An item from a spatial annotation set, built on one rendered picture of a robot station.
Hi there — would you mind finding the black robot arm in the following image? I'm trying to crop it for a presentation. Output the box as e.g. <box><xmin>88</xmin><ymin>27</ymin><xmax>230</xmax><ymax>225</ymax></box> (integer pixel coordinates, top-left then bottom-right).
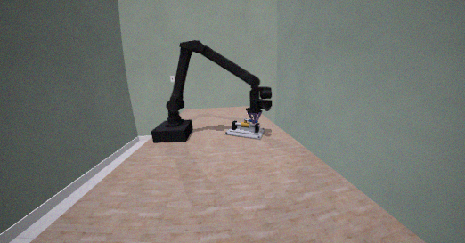
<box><xmin>165</xmin><ymin>40</ymin><xmax>272</xmax><ymax>127</ymax></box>

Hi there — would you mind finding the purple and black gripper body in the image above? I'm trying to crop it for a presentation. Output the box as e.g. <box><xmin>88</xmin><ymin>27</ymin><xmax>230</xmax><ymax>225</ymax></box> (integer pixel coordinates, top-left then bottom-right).
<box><xmin>246</xmin><ymin>99</ymin><xmax>262</xmax><ymax>114</ymax></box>

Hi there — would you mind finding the white flat mounting plate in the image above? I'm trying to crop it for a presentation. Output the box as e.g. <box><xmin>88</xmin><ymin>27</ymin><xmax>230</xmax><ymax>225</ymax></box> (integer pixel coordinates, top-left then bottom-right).
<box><xmin>224</xmin><ymin>128</ymin><xmax>265</xmax><ymax>140</ymax></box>

